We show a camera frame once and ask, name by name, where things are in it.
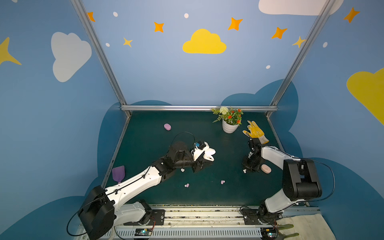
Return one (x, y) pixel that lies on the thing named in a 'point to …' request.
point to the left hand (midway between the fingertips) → (211, 159)
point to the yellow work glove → (255, 132)
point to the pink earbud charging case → (266, 168)
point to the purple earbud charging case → (167, 126)
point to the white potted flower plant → (231, 118)
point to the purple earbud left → (187, 185)
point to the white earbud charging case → (208, 154)
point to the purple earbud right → (222, 182)
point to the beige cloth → (309, 227)
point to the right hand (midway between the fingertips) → (245, 167)
